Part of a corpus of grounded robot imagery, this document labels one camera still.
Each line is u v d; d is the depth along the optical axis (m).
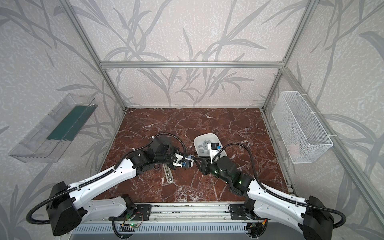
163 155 0.59
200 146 0.99
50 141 0.63
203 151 0.96
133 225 0.70
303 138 0.61
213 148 0.66
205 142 0.99
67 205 0.38
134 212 0.69
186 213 0.75
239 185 0.56
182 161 0.61
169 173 0.85
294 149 0.74
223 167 0.55
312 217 0.41
